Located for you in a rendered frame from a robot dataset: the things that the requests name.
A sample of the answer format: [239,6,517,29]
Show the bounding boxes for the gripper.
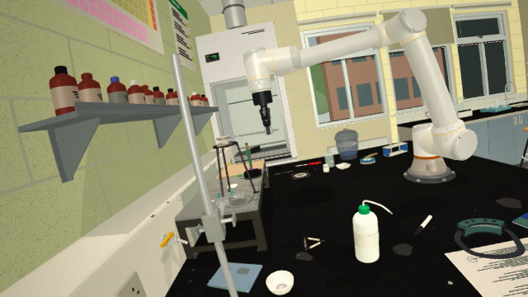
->
[252,89,275,125]

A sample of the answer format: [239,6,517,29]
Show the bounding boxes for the black base bunsen burner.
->
[243,142,266,180]

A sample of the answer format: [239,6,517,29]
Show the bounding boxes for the tan heat tile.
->
[216,162,266,180]

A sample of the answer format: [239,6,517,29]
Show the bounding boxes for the white fume hood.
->
[194,0,299,160]

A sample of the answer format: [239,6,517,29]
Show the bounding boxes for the grey retort stand rod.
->
[170,53,241,297]

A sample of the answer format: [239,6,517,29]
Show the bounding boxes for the black iron tripod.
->
[212,140,261,199]

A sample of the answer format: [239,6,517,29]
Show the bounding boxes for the window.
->
[302,26,394,127]
[452,12,513,102]
[381,7,455,115]

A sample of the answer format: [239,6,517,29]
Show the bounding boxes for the grey blue glass desiccator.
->
[333,128,360,162]

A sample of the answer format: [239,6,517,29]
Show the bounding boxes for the white notice poster green header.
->
[167,0,200,73]

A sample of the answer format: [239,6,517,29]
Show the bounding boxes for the grey work platform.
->
[174,156,271,261]

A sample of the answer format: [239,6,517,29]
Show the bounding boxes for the brown bottle white cap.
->
[126,79,147,105]

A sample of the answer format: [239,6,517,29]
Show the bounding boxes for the blue test tube rack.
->
[381,140,410,158]

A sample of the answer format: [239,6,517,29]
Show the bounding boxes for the brown bottle blue cap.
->
[106,76,130,105]

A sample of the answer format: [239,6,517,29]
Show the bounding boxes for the periodic table poster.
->
[61,0,167,55]

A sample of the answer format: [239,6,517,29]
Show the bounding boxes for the white wash bottle green cap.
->
[351,199,394,265]

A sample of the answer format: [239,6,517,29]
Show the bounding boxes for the light blue square pad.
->
[206,262,264,295]

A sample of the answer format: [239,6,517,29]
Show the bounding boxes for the white evaporating dish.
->
[265,269,295,296]

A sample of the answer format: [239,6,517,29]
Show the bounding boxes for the white black marker pen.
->
[412,214,434,238]

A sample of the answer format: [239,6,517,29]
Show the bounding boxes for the grey blue cupboard counter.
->
[397,80,528,167]

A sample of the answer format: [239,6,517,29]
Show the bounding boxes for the teal safety goggles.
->
[453,217,526,261]

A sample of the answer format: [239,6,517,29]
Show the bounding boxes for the blue notebook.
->
[511,211,528,230]

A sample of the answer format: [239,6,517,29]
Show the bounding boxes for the white printed paper sheet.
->
[444,236,528,297]

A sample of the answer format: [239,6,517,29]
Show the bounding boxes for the grey wall shelf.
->
[16,100,220,184]

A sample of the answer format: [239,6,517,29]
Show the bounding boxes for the yellow handled gas tap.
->
[159,231,189,249]

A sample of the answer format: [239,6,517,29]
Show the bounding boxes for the white wall socket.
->
[115,270,148,297]

